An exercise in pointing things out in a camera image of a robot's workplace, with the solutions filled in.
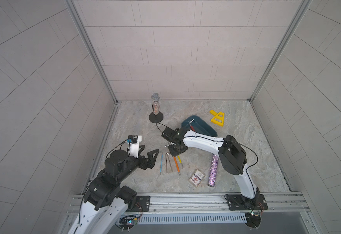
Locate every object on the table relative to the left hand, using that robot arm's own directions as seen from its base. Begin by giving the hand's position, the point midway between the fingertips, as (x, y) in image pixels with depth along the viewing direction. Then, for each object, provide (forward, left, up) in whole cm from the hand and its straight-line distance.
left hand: (154, 148), depth 66 cm
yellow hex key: (+4, -12, -22) cm, 26 cm away
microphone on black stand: (+35, +4, -20) cm, 41 cm away
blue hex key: (+2, -1, -23) cm, 23 cm away
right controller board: (-25, -47, -22) cm, 58 cm away
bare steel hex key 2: (+6, -5, -22) cm, 23 cm away
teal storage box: (+28, -26, -21) cm, 44 cm away
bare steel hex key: (+3, -4, -22) cm, 23 cm away
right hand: (+8, -9, -22) cm, 25 cm away
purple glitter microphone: (-3, -31, -18) cm, 36 cm away
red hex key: (+27, -20, -21) cm, 40 cm away
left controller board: (-26, +12, -21) cm, 35 cm away
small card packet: (-7, -21, -20) cm, 30 cm away
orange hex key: (+2, -10, -22) cm, 25 cm away
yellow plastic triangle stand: (+35, -41, -21) cm, 58 cm away
